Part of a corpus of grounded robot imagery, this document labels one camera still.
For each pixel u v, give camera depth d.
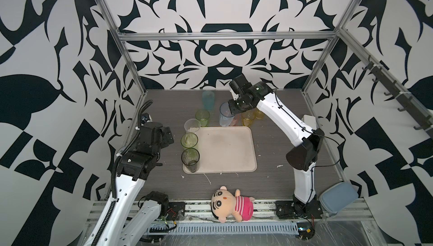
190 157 0.85
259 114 0.58
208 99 1.08
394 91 0.60
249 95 0.57
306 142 0.49
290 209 0.74
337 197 0.77
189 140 0.98
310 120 1.00
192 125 0.87
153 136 0.51
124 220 0.42
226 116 0.80
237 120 0.98
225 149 0.92
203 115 1.02
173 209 0.75
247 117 1.02
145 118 0.60
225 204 0.69
